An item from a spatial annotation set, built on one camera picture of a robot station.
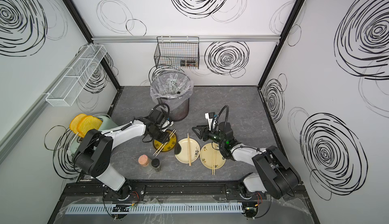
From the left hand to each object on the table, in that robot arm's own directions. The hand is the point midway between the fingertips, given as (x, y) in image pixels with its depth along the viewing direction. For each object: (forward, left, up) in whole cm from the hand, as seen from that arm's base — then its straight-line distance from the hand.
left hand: (166, 138), depth 90 cm
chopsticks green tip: (-7, -14, -1) cm, 16 cm away
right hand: (0, -17, +12) cm, 21 cm away
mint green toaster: (-9, +42, +12) cm, 45 cm away
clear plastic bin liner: (+28, -1, +18) cm, 33 cm away
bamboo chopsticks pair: (-18, -27, 0) cm, 33 cm away
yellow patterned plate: (-4, -2, -1) cm, 5 cm away
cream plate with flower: (-10, -11, -1) cm, 15 cm away
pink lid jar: (-16, +8, +8) cm, 19 cm away
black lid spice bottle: (-17, +2, +7) cm, 18 cm away
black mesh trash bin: (+12, -7, +16) cm, 21 cm away
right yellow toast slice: (-2, +37, +19) cm, 42 cm away
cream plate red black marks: (-10, -24, -1) cm, 26 cm away
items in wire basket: (+34, -12, +30) cm, 47 cm away
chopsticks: (-6, +3, 0) cm, 7 cm away
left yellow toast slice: (-2, +43, +20) cm, 47 cm away
